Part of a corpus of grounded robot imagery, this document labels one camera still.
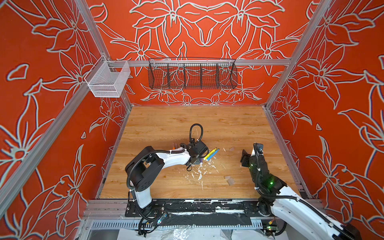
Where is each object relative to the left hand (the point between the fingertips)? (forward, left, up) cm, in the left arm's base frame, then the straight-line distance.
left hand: (193, 157), depth 91 cm
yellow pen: (+3, -10, 0) cm, 11 cm away
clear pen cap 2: (-11, -20, 0) cm, 22 cm away
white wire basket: (+36, +57, +31) cm, 75 cm away
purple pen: (-1, -5, 0) cm, 5 cm away
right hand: (+1, -29, +11) cm, 31 cm away
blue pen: (+2, -12, 0) cm, 12 cm away
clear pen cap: (-13, -21, 0) cm, 25 cm away
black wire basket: (+48, +5, +29) cm, 57 cm away
